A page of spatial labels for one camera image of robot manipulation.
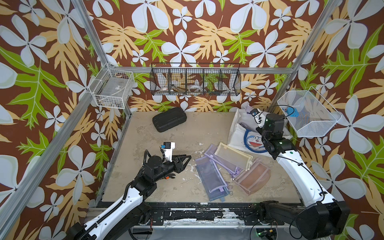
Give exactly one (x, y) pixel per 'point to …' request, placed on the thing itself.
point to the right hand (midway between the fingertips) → (271, 118)
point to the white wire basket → (111, 87)
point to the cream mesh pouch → (234, 156)
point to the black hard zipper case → (169, 119)
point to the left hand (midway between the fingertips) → (189, 155)
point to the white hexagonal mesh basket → (308, 115)
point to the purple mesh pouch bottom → (215, 186)
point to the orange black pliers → (170, 175)
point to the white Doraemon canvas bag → (243, 134)
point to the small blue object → (290, 110)
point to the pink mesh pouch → (254, 179)
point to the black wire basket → (195, 79)
